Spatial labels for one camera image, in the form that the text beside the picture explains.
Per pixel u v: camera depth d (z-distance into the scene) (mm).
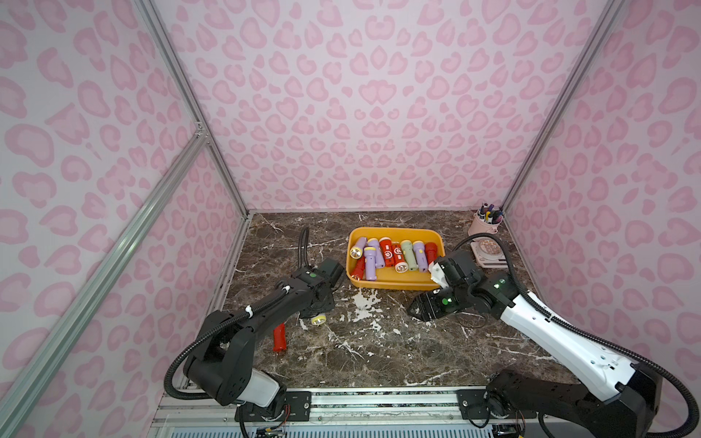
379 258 1003
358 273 967
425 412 722
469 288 550
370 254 980
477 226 1042
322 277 677
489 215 1005
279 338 835
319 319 819
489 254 1031
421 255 1005
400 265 979
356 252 994
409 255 1007
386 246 1034
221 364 419
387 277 964
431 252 1036
